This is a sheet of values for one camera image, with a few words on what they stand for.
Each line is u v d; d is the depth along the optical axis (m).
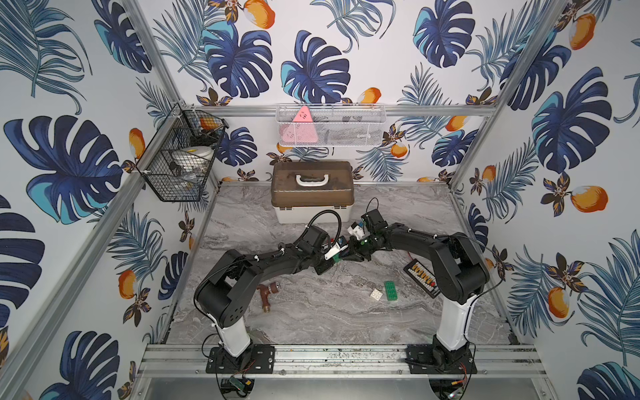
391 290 0.88
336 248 0.82
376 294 0.86
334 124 0.93
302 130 0.89
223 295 0.47
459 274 0.52
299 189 0.93
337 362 0.75
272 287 0.86
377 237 0.74
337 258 0.91
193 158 0.80
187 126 0.95
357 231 0.92
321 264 0.81
